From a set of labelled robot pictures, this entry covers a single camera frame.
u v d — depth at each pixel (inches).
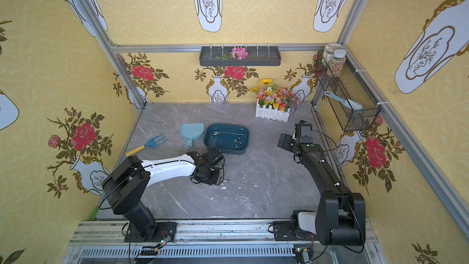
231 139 40.5
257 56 36.3
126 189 18.0
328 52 33.6
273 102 40.0
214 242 28.3
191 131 42.1
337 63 31.4
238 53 34.6
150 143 40.2
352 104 28.2
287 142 31.2
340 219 16.1
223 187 33.8
